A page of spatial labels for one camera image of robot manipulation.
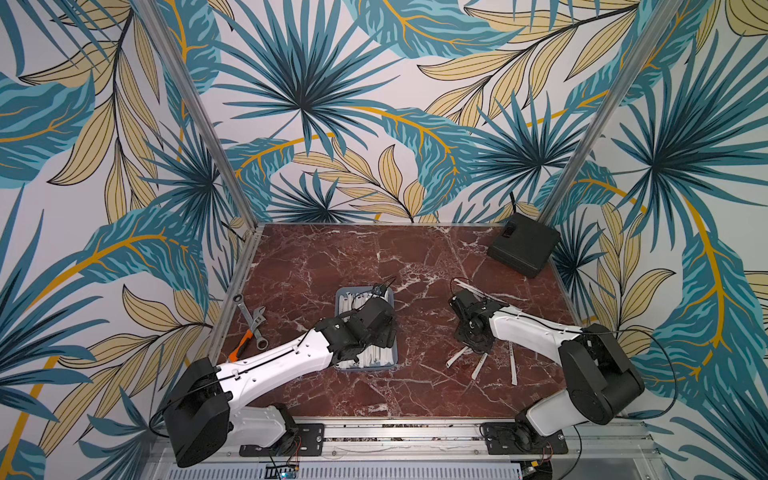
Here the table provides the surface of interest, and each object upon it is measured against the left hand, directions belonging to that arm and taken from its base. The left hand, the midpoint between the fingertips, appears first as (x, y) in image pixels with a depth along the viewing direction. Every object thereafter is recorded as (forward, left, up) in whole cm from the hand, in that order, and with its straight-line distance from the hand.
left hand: (379, 327), depth 80 cm
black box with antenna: (+37, -52, -7) cm, 64 cm away
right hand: (+2, -26, -11) cm, 29 cm away
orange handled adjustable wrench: (+7, +38, -10) cm, 40 cm away
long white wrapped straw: (-5, -38, -11) cm, 40 cm away
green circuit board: (-31, +23, -14) cm, 41 cm away
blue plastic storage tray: (-5, +1, -11) cm, 12 cm away
